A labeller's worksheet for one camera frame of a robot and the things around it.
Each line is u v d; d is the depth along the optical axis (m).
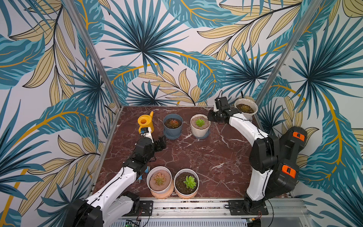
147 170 0.78
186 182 0.71
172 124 0.95
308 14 0.71
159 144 0.72
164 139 0.79
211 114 0.84
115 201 0.57
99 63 0.90
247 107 1.05
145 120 0.95
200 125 0.95
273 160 0.52
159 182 0.72
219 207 0.75
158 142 0.72
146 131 0.71
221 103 0.73
